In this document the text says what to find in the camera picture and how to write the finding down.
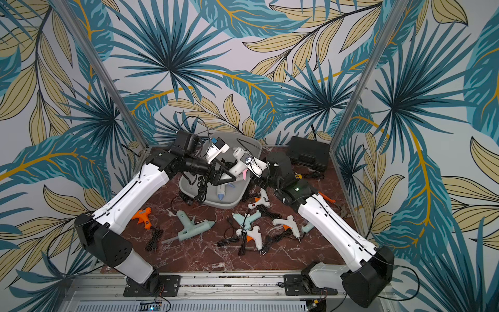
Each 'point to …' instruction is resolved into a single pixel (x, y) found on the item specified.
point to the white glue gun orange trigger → (254, 234)
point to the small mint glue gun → (245, 220)
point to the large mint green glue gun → (191, 228)
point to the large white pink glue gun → (238, 168)
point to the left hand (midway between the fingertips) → (229, 177)
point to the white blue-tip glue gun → (221, 190)
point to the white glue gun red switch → (263, 199)
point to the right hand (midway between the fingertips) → (258, 161)
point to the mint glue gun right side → (308, 227)
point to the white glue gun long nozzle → (288, 223)
